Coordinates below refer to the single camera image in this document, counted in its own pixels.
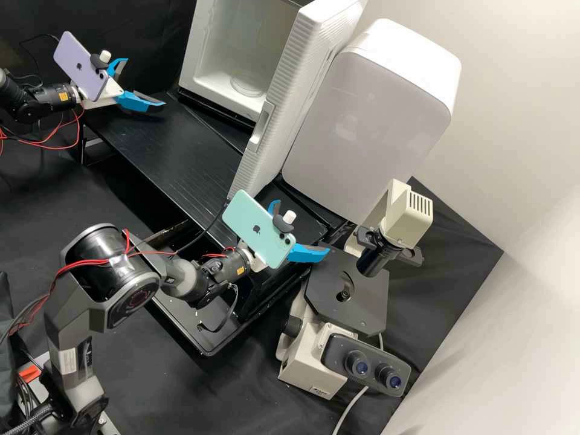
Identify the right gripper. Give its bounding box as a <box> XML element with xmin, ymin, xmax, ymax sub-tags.
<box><xmin>238</xmin><ymin>198</ymin><xmax>332</xmax><ymax>273</ymax></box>

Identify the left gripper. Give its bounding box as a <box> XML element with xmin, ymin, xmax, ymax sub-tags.
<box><xmin>80</xmin><ymin>57</ymin><xmax>167</xmax><ymax>114</ymax></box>

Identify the white incubator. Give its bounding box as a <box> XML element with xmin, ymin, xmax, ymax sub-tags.
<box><xmin>178</xmin><ymin>0</ymin><xmax>318</xmax><ymax>131</ymax></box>

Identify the petri dish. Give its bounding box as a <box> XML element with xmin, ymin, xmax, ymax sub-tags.
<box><xmin>230</xmin><ymin>74</ymin><xmax>269</xmax><ymax>98</ymax></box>

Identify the incubator door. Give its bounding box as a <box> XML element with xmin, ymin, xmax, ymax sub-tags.
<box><xmin>226</xmin><ymin>0</ymin><xmax>369</xmax><ymax>205</ymax></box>

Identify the black platform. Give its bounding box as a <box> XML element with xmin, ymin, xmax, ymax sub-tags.
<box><xmin>77</xmin><ymin>90</ymin><xmax>338</xmax><ymax>248</ymax></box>

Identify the cream microscope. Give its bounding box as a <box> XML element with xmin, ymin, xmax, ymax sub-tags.
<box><xmin>276</xmin><ymin>178</ymin><xmax>436</xmax><ymax>401</ymax></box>

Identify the white box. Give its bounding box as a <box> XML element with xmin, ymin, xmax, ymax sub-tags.
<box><xmin>283</xmin><ymin>18</ymin><xmax>463</xmax><ymax>224</ymax></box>

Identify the right wrist camera phone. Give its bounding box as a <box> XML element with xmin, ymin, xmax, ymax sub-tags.
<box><xmin>221</xmin><ymin>188</ymin><xmax>298</xmax><ymax>269</ymax></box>

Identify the wrist camera phone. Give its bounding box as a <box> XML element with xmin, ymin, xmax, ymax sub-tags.
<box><xmin>53</xmin><ymin>30</ymin><xmax>113</xmax><ymax>102</ymax></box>
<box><xmin>221</xmin><ymin>188</ymin><xmax>298</xmax><ymax>269</ymax></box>

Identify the left wrist camera phone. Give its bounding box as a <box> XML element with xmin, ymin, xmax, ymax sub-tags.
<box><xmin>53</xmin><ymin>30</ymin><xmax>113</xmax><ymax>102</ymax></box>

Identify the grey cable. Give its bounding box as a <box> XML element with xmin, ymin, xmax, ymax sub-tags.
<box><xmin>332</xmin><ymin>332</ymin><xmax>387</xmax><ymax>435</ymax></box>

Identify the black braided cable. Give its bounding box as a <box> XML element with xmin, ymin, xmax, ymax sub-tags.
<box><xmin>0</xmin><ymin>401</ymin><xmax>53</xmax><ymax>435</ymax></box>

